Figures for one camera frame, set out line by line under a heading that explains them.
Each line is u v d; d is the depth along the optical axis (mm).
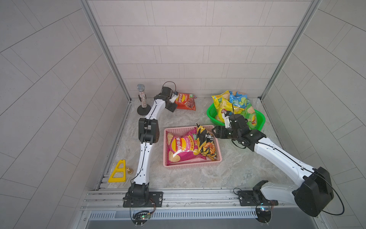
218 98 975
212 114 1014
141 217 652
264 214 682
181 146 807
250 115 874
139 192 621
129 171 777
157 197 719
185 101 1080
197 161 832
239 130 588
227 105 916
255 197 643
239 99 963
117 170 789
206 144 796
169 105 958
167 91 894
